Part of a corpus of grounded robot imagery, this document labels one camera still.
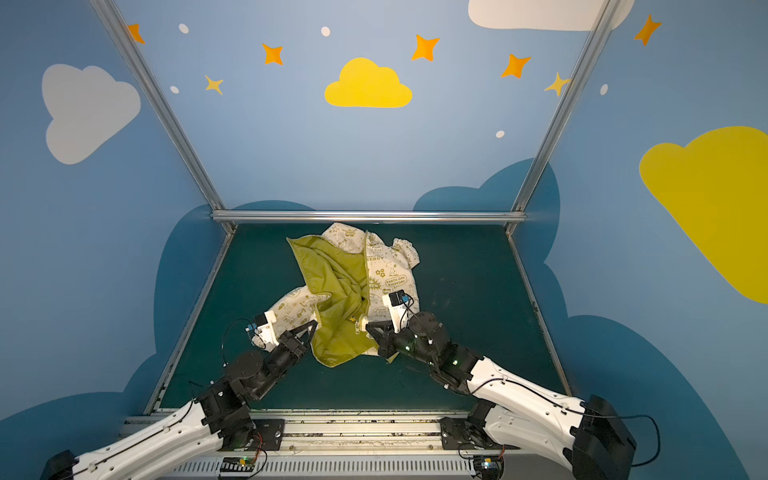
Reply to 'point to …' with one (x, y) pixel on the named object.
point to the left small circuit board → (238, 464)
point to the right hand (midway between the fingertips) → (369, 324)
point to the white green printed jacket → (358, 270)
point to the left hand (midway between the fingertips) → (317, 322)
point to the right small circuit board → (489, 465)
